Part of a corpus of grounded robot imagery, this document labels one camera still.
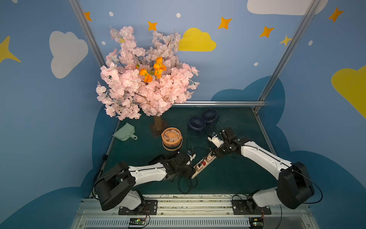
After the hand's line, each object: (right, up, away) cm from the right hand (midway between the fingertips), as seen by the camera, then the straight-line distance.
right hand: (217, 149), depth 88 cm
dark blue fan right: (0, +22, +19) cm, 29 cm away
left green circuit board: (-45, -34, -16) cm, 59 cm away
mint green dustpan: (-66, +9, +20) cm, 70 cm away
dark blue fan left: (-12, +14, +11) cm, 21 cm away
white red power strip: (-10, -7, -6) cm, 14 cm away
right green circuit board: (+17, -35, -16) cm, 42 cm away
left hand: (-16, -10, -2) cm, 19 cm away
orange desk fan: (-29, +6, +6) cm, 30 cm away
